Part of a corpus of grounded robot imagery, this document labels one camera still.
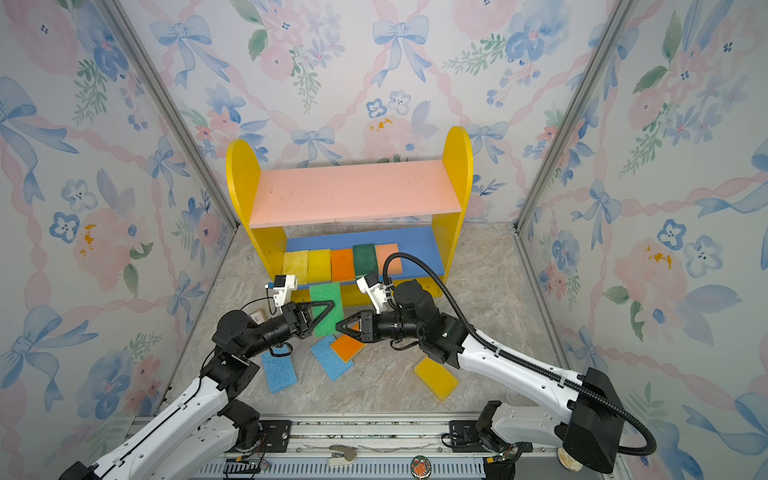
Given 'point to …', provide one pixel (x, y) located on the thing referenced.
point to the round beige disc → (568, 461)
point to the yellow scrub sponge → (319, 266)
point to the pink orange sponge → (385, 250)
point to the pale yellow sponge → (347, 347)
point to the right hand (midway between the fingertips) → (337, 327)
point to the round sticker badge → (421, 467)
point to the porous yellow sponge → (296, 263)
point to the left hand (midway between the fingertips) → (332, 307)
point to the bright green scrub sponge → (325, 292)
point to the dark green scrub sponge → (365, 259)
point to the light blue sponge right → (331, 361)
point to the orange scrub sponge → (343, 268)
